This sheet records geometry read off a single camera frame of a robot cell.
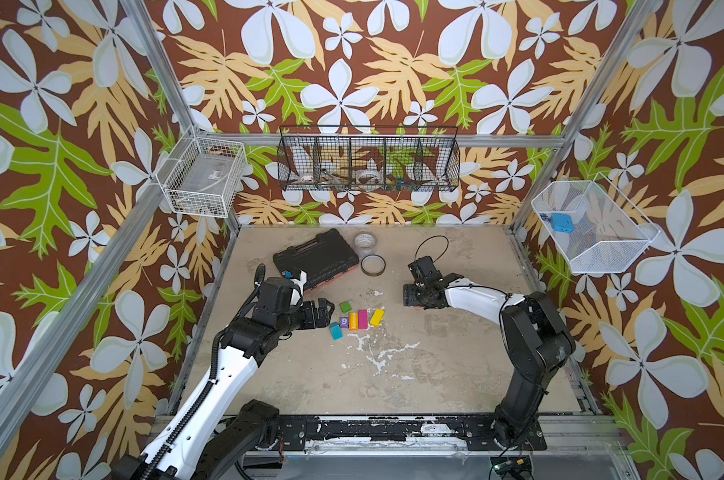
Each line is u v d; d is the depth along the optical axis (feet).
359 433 2.46
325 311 2.22
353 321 3.05
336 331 3.00
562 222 2.83
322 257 3.42
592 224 2.73
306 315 2.18
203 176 2.84
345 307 3.23
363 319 3.11
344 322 3.05
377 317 3.09
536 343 1.59
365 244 3.72
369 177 3.26
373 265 3.57
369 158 3.21
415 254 2.51
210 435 1.44
